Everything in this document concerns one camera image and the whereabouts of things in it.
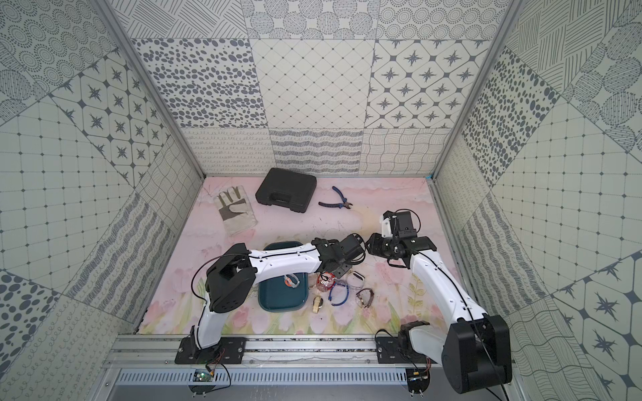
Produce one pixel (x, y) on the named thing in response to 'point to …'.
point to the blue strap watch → (329, 297)
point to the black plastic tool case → (293, 190)
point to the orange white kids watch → (291, 281)
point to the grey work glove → (234, 210)
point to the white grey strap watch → (355, 280)
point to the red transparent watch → (325, 281)
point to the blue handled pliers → (344, 204)
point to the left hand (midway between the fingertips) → (348, 266)
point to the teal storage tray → (274, 296)
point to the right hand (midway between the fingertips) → (371, 248)
